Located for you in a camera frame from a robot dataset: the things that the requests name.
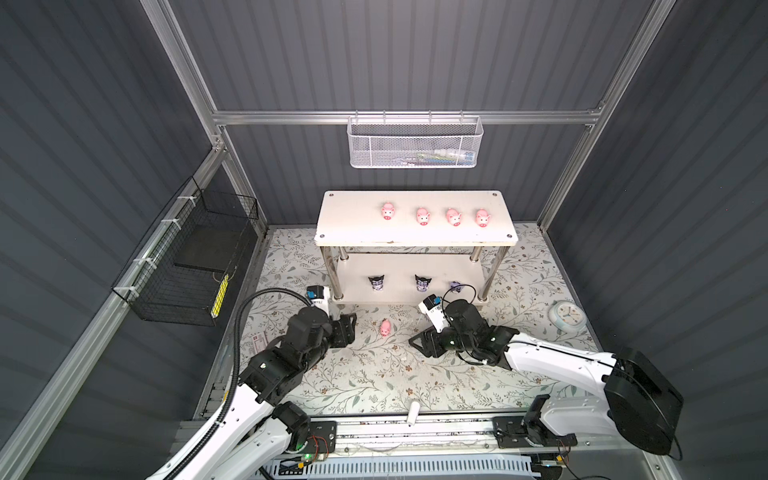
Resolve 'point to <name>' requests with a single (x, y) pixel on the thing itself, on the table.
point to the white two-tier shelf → (396, 247)
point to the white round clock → (568, 315)
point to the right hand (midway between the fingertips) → (418, 340)
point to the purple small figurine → (455, 289)
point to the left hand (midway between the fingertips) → (347, 318)
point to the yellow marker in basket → (219, 298)
